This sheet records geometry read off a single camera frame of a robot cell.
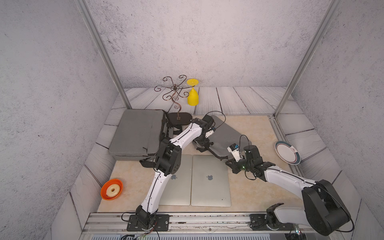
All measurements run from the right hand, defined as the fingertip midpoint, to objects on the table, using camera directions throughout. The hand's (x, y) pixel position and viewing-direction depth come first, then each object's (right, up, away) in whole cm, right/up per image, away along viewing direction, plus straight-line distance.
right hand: (227, 162), depth 86 cm
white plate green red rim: (+43, +3, +15) cm, 46 cm away
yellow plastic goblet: (-20, +39, +15) cm, 47 cm away
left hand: (-14, +10, +13) cm, 21 cm away
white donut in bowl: (-62, -13, -5) cm, 64 cm away
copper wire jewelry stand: (-31, +27, +30) cm, 50 cm away
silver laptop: (-10, -12, 0) cm, 15 cm away
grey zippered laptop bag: (-56, +16, +15) cm, 60 cm away
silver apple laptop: (-29, -16, -1) cm, 33 cm away
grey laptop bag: (-1, +15, +6) cm, 16 cm away
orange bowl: (-66, -11, -5) cm, 67 cm away
